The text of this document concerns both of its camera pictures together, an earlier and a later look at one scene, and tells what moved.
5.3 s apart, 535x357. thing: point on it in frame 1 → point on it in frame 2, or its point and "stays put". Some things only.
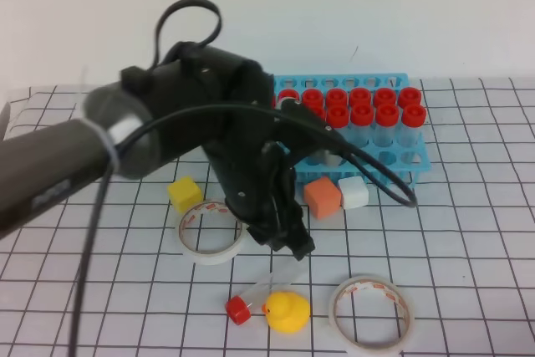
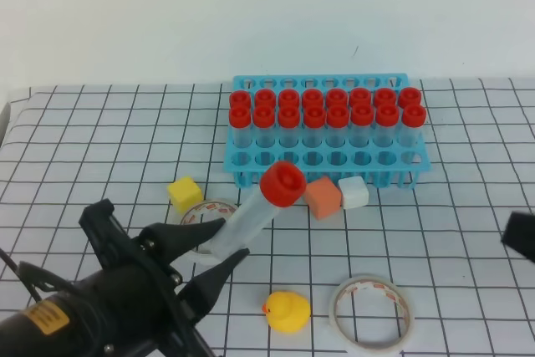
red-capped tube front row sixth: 362,125 stays put
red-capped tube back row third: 289,94 stays put
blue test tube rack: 379,116 stays put
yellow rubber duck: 287,312 stays put
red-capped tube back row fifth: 336,98 stays put
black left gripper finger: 268,230 → 201,294
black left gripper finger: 285,190 → 167,242
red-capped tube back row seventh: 384,95 stays put
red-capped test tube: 239,309 → 282,184
